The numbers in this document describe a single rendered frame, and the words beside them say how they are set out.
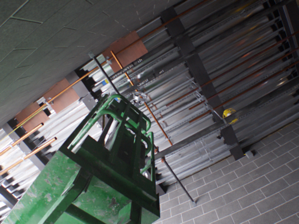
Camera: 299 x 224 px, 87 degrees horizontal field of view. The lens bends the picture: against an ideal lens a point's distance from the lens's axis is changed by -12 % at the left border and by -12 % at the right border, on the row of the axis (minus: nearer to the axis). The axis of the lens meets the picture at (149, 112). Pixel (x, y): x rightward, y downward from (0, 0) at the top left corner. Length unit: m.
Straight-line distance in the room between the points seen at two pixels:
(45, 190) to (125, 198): 0.45
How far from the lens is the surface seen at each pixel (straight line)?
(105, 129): 1.30
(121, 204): 1.07
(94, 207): 1.13
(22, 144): 4.22
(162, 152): 2.67
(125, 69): 2.54
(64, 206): 0.96
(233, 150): 3.78
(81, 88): 3.13
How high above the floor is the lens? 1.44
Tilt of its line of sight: 69 degrees up
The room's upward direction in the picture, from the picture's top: straight up
